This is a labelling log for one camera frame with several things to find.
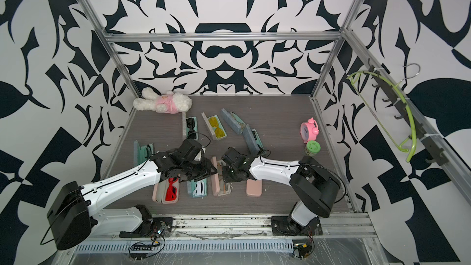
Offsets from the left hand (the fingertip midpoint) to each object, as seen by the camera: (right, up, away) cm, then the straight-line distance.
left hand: (215, 169), depth 78 cm
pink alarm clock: (+46, +15, +15) cm, 50 cm away
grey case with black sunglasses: (-14, +16, +26) cm, 34 cm away
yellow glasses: (-4, +18, +26) cm, 32 cm away
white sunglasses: (-8, -10, +3) cm, 13 cm away
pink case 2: (+17, -10, +5) cm, 20 cm away
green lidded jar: (+46, +6, +13) cm, 49 cm away
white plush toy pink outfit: (-29, +29, +27) cm, 49 cm away
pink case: (+2, -7, -1) cm, 8 cm away
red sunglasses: (-19, -11, +3) cm, 22 cm away
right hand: (+3, -5, +8) cm, 10 cm away
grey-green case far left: (-39, +3, +16) cm, 42 cm away
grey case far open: (+8, +20, +25) cm, 33 cm away
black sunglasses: (-17, +18, +26) cm, 36 cm away
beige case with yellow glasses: (-4, +15, +18) cm, 24 cm away
